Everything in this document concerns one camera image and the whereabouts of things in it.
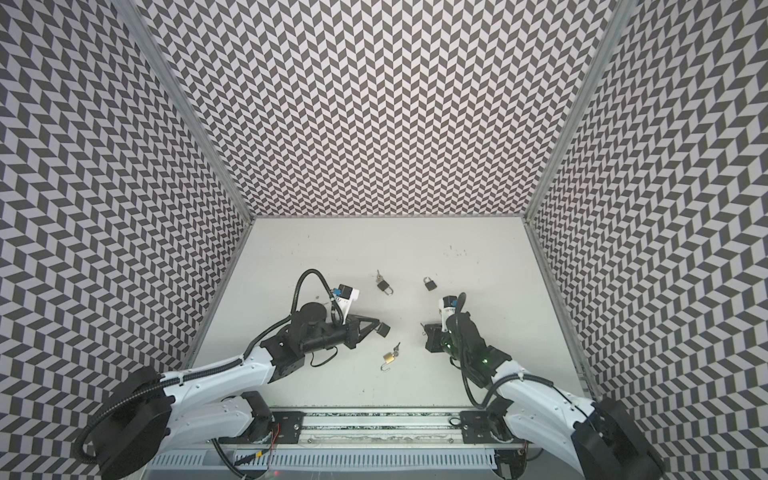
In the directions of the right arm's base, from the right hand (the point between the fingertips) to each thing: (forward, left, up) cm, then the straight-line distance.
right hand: (426, 335), depth 84 cm
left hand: (-1, +13, +10) cm, 16 cm away
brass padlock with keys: (-5, +10, -4) cm, 12 cm away
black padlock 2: (+19, -3, -3) cm, 20 cm away
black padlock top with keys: (+19, +13, -3) cm, 23 cm away
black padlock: (-1, +12, +8) cm, 14 cm away
